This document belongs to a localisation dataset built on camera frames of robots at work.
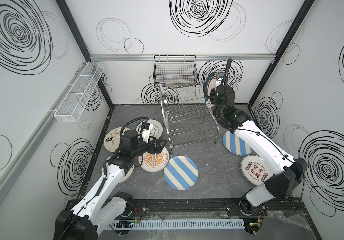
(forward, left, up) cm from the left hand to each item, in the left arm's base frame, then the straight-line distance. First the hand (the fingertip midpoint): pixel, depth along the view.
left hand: (161, 139), depth 76 cm
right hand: (+19, -29, +21) cm, 40 cm away
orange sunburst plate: (-4, +5, -20) cm, 21 cm away
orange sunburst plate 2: (-15, +20, -19) cm, 31 cm away
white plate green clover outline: (+20, +7, -21) cm, 30 cm away
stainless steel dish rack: (+7, -13, +10) cm, 18 cm away
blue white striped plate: (-10, -11, -20) cm, 25 cm away
